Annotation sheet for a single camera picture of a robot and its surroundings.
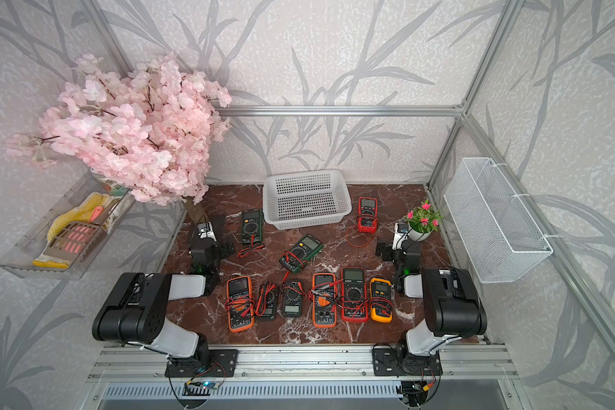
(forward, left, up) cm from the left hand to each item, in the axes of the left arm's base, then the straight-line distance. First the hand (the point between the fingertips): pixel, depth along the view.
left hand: (215, 236), depth 94 cm
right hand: (+1, -66, 0) cm, 66 cm away
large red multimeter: (-19, -51, -4) cm, 54 cm away
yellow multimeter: (-25, -59, -3) cm, 64 cm away
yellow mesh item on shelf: (-10, +25, +26) cm, 37 cm away
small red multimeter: (+12, -58, -3) cm, 60 cm away
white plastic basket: (+25, -32, -7) cm, 41 cm away
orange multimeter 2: (-22, -41, -3) cm, 46 cm away
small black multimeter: (-23, -22, -3) cm, 32 cm away
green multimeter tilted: (-7, -31, -2) cm, 32 cm away
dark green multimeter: (+9, -11, -6) cm, 15 cm away
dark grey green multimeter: (-22, -30, -3) cm, 37 cm away
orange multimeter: (-23, -13, -3) cm, 27 cm away
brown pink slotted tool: (-19, +21, +27) cm, 39 cm away
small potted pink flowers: (+3, -76, +7) cm, 76 cm away
